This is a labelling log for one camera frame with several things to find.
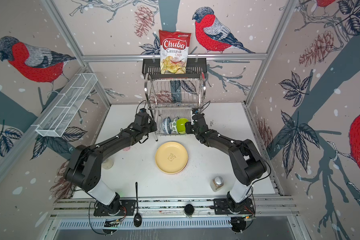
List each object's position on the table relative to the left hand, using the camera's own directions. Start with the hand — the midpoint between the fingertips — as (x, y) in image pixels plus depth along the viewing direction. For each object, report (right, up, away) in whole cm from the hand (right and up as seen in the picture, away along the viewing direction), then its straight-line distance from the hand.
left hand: (155, 123), depth 91 cm
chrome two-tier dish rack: (+7, +19, +31) cm, 37 cm away
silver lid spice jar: (+34, -29, -20) cm, 49 cm away
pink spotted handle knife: (-7, -10, -28) cm, 31 cm away
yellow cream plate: (+10, -21, -2) cm, 24 cm away
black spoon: (-4, -45, -22) cm, 50 cm away
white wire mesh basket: (-46, +14, -10) cm, 49 cm away
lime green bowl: (+16, -2, +6) cm, 17 cm away
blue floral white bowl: (+7, -1, -1) cm, 7 cm away
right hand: (+20, -2, +2) cm, 20 cm away
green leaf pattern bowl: (+11, -1, 0) cm, 11 cm away
